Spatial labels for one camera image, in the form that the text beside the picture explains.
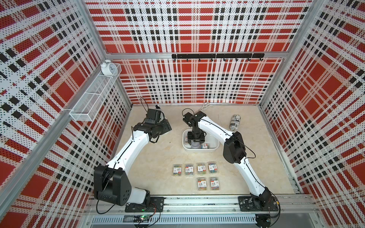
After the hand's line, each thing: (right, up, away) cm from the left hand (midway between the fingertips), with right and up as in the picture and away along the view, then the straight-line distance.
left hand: (168, 127), depth 85 cm
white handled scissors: (+28, +17, +37) cm, 50 cm away
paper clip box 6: (+27, -24, -1) cm, 36 cm away
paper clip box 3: (+6, -25, -1) cm, 26 cm away
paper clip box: (+11, -8, +3) cm, 14 cm away
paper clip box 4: (+13, -25, -1) cm, 29 cm away
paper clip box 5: (+20, -25, -1) cm, 32 cm away
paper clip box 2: (+24, -13, +8) cm, 28 cm away
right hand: (+18, -10, +7) cm, 21 cm away
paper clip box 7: (+20, -31, -7) cm, 38 cm away
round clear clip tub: (+17, -12, +8) cm, 22 cm away
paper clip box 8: (+27, -31, -7) cm, 42 cm away
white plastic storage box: (+28, -11, +11) cm, 32 cm away
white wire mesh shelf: (-55, +14, +9) cm, 58 cm away
